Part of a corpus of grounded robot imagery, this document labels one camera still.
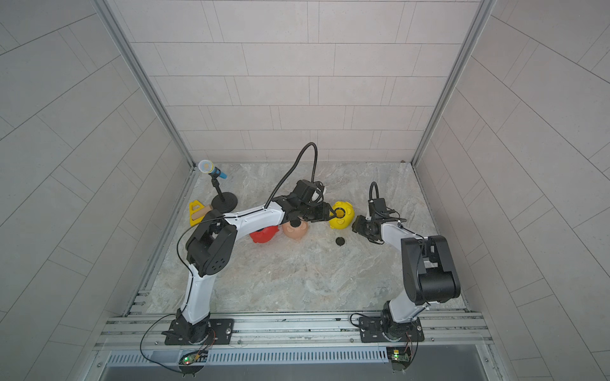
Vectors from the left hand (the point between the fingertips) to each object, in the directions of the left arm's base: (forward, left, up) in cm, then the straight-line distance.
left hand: (338, 215), depth 89 cm
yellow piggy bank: (+1, -2, 0) cm, 2 cm away
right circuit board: (-43, -16, -9) cm, 47 cm away
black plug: (-7, -1, -8) cm, 11 cm away
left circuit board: (-43, +41, -4) cm, 60 cm away
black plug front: (-4, +16, 0) cm, 16 cm away
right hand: (+1, -9, -8) cm, 11 cm away
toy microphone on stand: (+11, +48, -8) cm, 50 cm away
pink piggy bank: (-7, +16, -1) cm, 17 cm away
